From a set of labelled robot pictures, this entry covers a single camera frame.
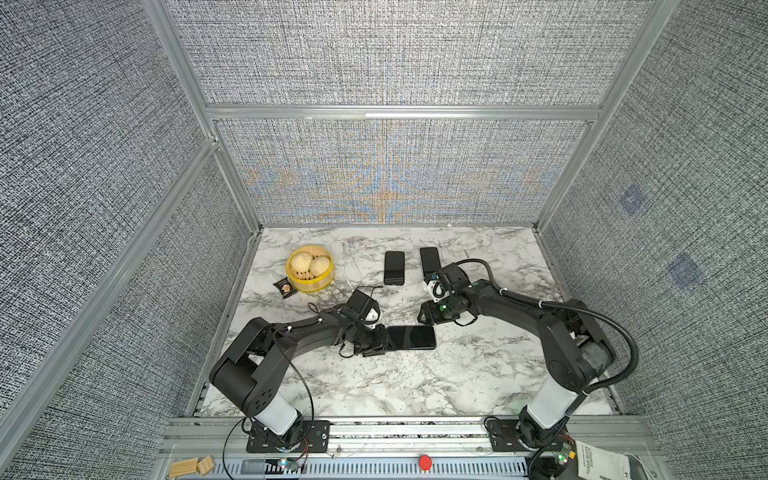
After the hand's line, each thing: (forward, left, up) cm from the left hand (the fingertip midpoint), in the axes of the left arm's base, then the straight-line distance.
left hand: (392, 351), depth 85 cm
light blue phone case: (+16, -11, +13) cm, 23 cm away
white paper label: (-29, -46, -1) cm, 54 cm away
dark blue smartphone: (+34, -17, -2) cm, 38 cm away
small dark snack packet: (+24, +34, -1) cm, 42 cm away
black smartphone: (+31, -3, -2) cm, 32 cm away
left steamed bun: (+30, +28, +4) cm, 42 cm away
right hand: (+10, -11, 0) cm, 15 cm away
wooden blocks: (-24, +47, -1) cm, 53 cm away
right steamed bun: (+29, +22, +4) cm, 37 cm away
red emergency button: (-27, -6, 0) cm, 27 cm away
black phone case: (+31, -3, -2) cm, 31 cm away
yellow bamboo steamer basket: (+25, +27, 0) cm, 37 cm away
